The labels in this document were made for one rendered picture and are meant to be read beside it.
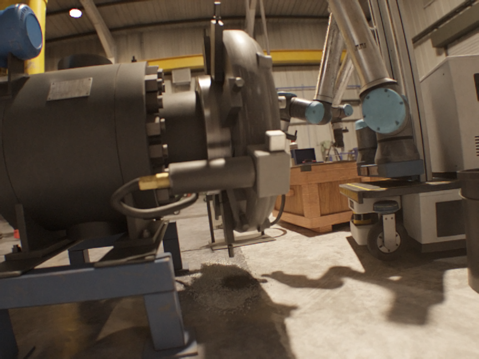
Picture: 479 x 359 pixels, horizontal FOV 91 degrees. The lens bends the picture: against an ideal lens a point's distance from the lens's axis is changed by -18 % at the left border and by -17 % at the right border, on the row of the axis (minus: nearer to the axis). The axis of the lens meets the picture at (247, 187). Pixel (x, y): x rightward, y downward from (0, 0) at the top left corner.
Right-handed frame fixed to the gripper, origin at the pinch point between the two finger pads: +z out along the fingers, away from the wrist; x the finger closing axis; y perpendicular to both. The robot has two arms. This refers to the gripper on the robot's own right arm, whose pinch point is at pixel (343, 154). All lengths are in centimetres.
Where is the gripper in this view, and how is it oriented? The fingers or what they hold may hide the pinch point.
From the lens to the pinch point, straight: 225.6
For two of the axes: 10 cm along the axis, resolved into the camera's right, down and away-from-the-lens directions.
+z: 1.1, 9.9, 0.3
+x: 2.7, 0.0, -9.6
